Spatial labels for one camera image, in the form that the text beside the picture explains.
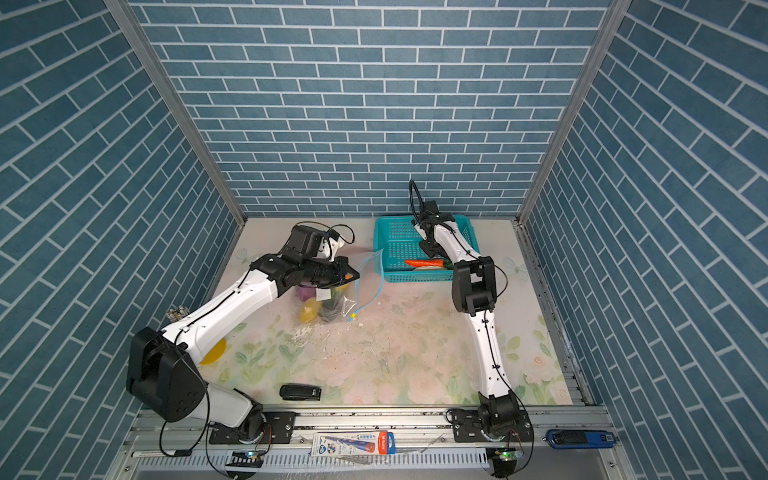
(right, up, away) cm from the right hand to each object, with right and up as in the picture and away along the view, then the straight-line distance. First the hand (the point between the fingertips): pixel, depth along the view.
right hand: (437, 242), depth 110 cm
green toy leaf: (+3, -8, -6) cm, 11 cm away
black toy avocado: (-34, -19, -27) cm, 47 cm away
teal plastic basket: (-15, +1, +2) cm, 15 cm away
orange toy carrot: (-7, -7, -9) cm, 13 cm away
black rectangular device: (-40, -39, -34) cm, 65 cm away
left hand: (-24, -9, -31) cm, 41 cm away
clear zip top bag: (-47, -29, -20) cm, 59 cm away
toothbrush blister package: (-22, -49, -40) cm, 67 cm away
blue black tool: (+29, -49, -37) cm, 68 cm away
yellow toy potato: (-41, -21, -22) cm, 51 cm away
